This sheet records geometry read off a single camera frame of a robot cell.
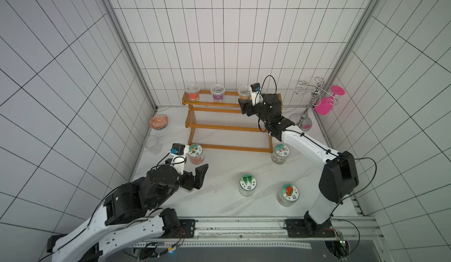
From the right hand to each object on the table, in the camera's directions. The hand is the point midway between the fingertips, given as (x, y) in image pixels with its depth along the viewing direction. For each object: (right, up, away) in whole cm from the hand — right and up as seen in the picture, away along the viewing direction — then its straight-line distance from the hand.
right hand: (240, 96), depth 81 cm
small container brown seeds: (+2, +1, -2) cm, 3 cm away
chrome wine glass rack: (+43, -12, +28) cm, 53 cm away
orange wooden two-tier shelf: (-12, -12, +14) cm, 22 cm away
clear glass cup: (-52, -25, +23) cm, 62 cm away
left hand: (-18, -28, -18) cm, 38 cm away
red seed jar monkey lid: (-23, -28, +7) cm, 36 cm away
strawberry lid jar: (+20, -44, -7) cm, 49 cm away
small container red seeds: (-22, +3, -1) cm, 22 cm away
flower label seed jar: (+22, -28, +7) cm, 36 cm away
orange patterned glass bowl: (-50, -13, +29) cm, 59 cm away
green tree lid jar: (+3, -40, -3) cm, 40 cm away
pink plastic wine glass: (+48, -3, +14) cm, 50 cm away
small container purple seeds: (-10, +2, -1) cm, 11 cm away
